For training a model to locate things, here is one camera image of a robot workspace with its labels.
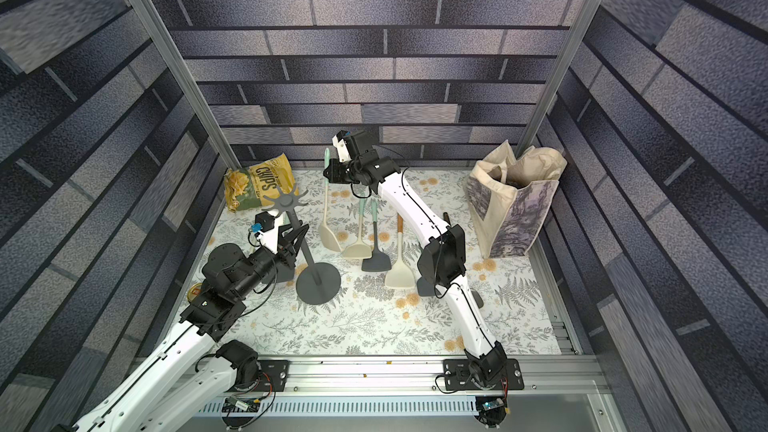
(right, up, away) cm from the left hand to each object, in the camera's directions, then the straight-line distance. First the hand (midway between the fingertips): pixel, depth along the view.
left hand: (304, 224), depth 69 cm
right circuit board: (+46, -46, +4) cm, 65 cm away
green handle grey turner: (+31, -21, +17) cm, 41 cm away
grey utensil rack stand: (-1, -20, +19) cm, 28 cm away
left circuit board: (-17, -44, +2) cm, 48 cm away
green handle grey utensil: (+17, -14, +24) cm, 33 cm away
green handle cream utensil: (+10, -11, +27) cm, 31 cm away
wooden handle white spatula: (+24, -18, +21) cm, 37 cm away
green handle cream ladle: (+1, -5, +18) cm, 19 cm away
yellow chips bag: (-31, +9, +34) cm, 47 cm away
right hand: (+1, +14, +18) cm, 23 cm away
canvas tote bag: (+52, +6, +9) cm, 53 cm away
